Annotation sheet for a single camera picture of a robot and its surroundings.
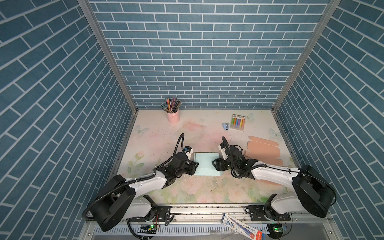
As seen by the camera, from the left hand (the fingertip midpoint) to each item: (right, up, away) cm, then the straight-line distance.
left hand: (196, 163), depth 86 cm
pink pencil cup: (-17, +28, +21) cm, 39 cm away
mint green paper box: (+5, -2, -1) cm, 5 cm away
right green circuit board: (+38, -27, -16) cm, 49 cm away
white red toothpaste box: (+22, -26, -17) cm, 38 cm away
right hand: (+11, +2, +1) cm, 11 cm away
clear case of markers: (+31, +24, +25) cm, 47 cm away
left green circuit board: (-24, -28, -14) cm, 39 cm away
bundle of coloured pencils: (-19, +37, +22) cm, 47 cm away
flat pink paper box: (+45, +5, +11) cm, 47 cm away
